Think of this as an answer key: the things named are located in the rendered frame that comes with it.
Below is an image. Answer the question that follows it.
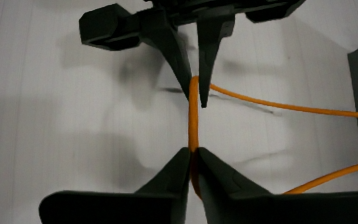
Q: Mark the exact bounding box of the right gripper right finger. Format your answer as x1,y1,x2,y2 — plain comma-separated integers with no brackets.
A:
198,147,358,224

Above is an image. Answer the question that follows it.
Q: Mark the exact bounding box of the orange cable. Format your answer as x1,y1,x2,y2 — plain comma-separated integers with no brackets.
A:
188,76,358,201

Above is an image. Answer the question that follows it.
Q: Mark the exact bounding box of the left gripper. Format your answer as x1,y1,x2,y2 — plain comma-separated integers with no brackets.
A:
79,0,306,108

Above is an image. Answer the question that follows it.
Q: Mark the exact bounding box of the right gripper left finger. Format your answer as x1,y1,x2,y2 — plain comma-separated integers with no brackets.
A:
38,147,190,224

